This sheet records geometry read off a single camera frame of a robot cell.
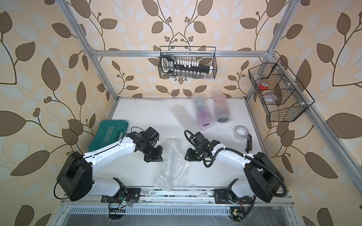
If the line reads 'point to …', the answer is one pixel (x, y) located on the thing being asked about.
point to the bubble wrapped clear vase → (184, 117)
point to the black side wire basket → (283, 96)
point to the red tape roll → (264, 86)
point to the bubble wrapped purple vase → (203, 114)
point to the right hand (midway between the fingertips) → (187, 158)
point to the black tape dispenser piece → (249, 144)
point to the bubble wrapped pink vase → (221, 107)
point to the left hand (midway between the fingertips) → (162, 158)
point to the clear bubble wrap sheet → (172, 167)
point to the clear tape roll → (240, 133)
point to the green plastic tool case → (107, 132)
